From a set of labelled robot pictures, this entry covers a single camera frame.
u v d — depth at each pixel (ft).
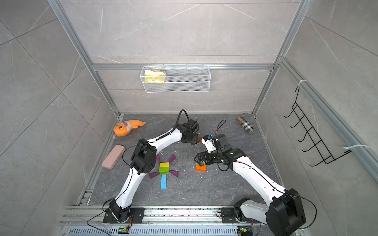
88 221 2.08
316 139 2.15
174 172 2.87
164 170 2.81
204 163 2.30
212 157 2.25
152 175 2.75
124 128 3.31
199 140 3.33
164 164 2.83
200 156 2.30
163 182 2.75
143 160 1.98
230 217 2.39
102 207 2.44
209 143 2.39
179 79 3.30
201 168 2.86
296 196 1.31
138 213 2.41
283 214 1.27
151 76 2.83
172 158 3.06
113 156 3.07
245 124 3.59
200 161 2.30
